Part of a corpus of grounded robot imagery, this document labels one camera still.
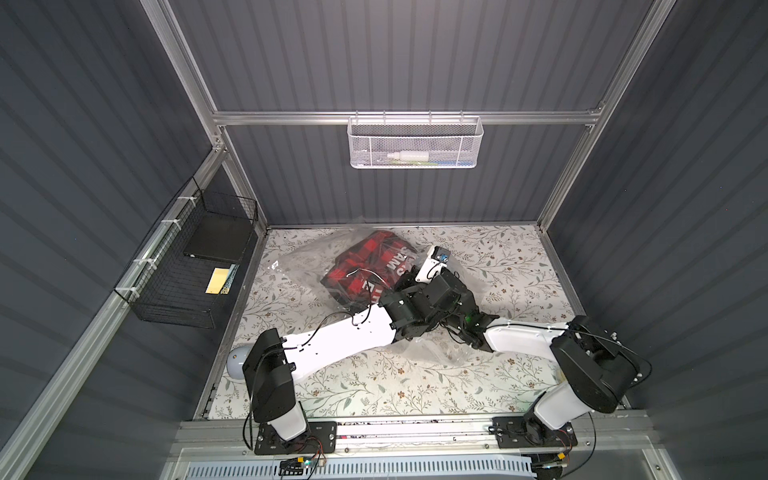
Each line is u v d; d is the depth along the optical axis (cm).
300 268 108
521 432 71
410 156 94
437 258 62
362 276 92
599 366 46
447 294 53
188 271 81
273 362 39
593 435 72
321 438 73
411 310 54
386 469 76
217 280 73
